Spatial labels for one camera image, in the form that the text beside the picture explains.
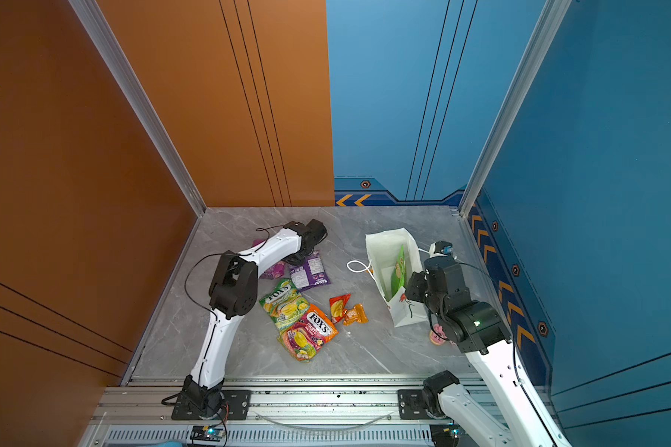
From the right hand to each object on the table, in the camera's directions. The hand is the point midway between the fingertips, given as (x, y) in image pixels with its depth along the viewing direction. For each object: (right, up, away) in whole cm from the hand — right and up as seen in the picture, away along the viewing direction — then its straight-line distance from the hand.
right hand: (411, 275), depth 71 cm
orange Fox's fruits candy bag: (-29, -20, +10) cm, 36 cm away
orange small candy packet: (-13, -15, +18) cm, 27 cm away
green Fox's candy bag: (-36, -12, +19) cm, 42 cm away
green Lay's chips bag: (-1, -3, +14) cm, 14 cm away
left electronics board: (-52, -41, 0) cm, 66 cm away
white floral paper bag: (-6, +6, +10) cm, 13 cm away
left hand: (-39, +3, +30) cm, 49 cm away
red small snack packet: (-19, -13, +18) cm, 29 cm away
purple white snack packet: (-29, -3, +26) cm, 39 cm away
